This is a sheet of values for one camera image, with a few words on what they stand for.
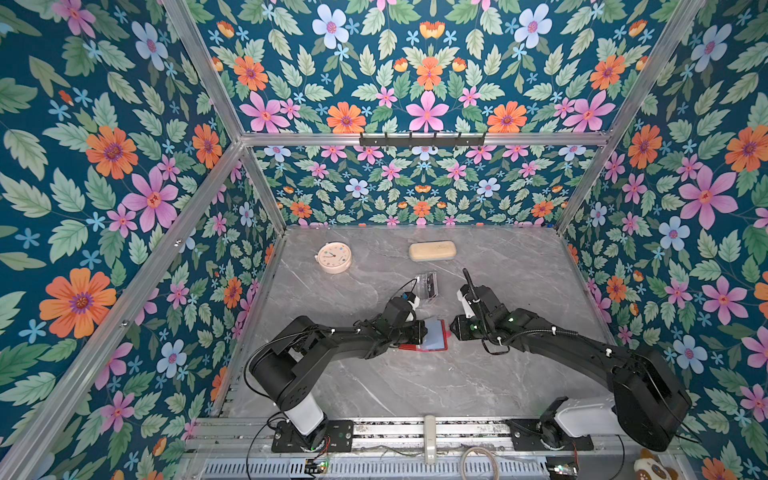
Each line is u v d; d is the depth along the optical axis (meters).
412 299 0.83
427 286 0.97
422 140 0.93
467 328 0.75
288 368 0.46
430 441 0.71
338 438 0.73
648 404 0.41
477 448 0.72
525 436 0.72
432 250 1.08
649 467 0.67
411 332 0.80
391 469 0.77
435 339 0.88
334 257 1.08
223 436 0.75
